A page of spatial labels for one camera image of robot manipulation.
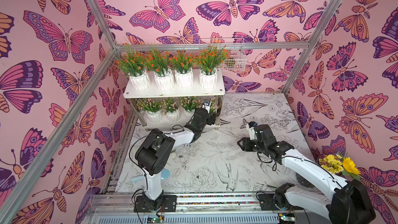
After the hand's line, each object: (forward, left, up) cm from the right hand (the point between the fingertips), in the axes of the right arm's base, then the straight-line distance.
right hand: (241, 141), depth 84 cm
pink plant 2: (+15, +49, +9) cm, 52 cm away
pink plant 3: (+14, +38, +9) cm, 42 cm away
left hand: (+19, +16, +4) cm, 26 cm away
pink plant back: (+18, +29, +9) cm, 35 cm away
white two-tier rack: (+16, +25, +23) cm, 37 cm away
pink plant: (+15, +15, +11) cm, 24 cm away
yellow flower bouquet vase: (-16, -34, +13) cm, 40 cm away
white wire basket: (+41, +1, +20) cm, 46 cm away
